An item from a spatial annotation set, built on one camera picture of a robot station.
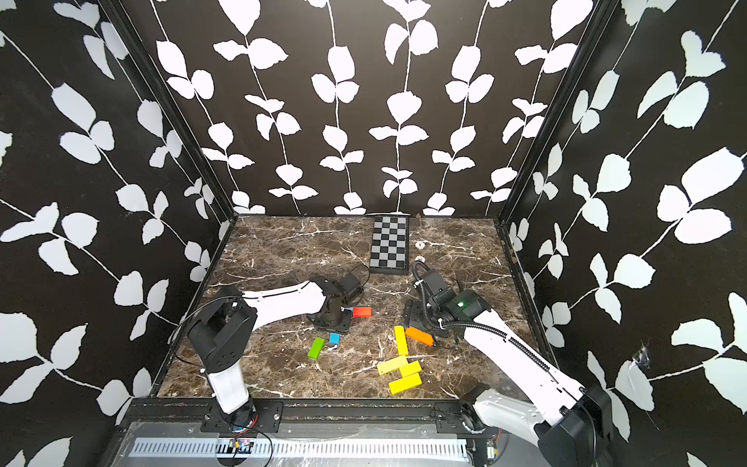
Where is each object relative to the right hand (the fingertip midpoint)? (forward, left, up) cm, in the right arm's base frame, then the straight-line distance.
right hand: (409, 316), depth 77 cm
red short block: (+7, +14, -12) cm, 20 cm away
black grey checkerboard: (+34, +5, -11) cm, 36 cm away
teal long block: (-2, +22, -12) cm, 25 cm away
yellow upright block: (-1, +2, -14) cm, 14 cm away
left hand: (+3, +20, -13) cm, 24 cm away
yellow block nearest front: (-13, +1, -15) cm, 20 cm away
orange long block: (0, -4, -15) cm, 15 cm away
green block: (-4, +27, -14) cm, 31 cm away
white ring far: (+37, -6, -14) cm, 40 cm away
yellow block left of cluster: (-9, +5, -14) cm, 17 cm away
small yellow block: (-10, -1, -14) cm, 17 cm away
